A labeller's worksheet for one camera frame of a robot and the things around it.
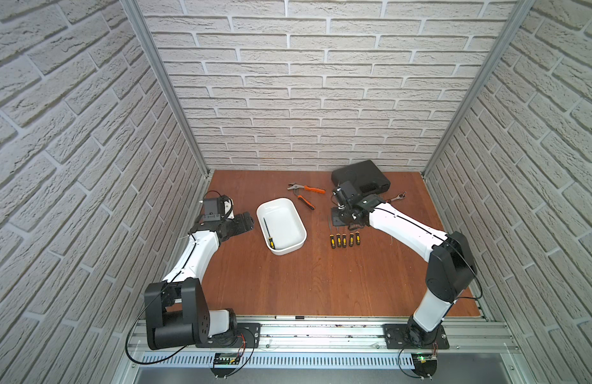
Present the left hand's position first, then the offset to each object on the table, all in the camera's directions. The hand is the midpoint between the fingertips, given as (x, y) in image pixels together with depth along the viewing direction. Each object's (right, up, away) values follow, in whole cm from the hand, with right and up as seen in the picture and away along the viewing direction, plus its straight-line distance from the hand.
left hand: (246, 218), depth 88 cm
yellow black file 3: (+8, -9, +7) cm, 14 cm away
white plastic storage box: (+12, -5, +13) cm, 19 cm away
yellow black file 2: (+44, -9, +7) cm, 45 cm away
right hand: (+35, +1, +1) cm, 35 cm away
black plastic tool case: (+52, +17, +25) cm, 60 cm away
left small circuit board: (-3, -43, -16) cm, 46 cm away
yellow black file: (+36, -10, +7) cm, 38 cm away
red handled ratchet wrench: (+67, +8, +22) cm, 71 cm away
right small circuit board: (+59, -43, -17) cm, 75 cm away
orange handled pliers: (+17, +13, +26) cm, 33 cm away
